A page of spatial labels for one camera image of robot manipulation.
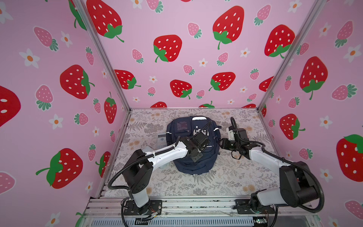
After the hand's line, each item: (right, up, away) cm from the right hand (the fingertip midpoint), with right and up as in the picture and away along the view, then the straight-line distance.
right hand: (219, 142), depth 90 cm
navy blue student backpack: (-18, +9, +11) cm, 23 cm away
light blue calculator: (-40, -1, +10) cm, 41 cm away
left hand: (-15, -6, -5) cm, 17 cm away
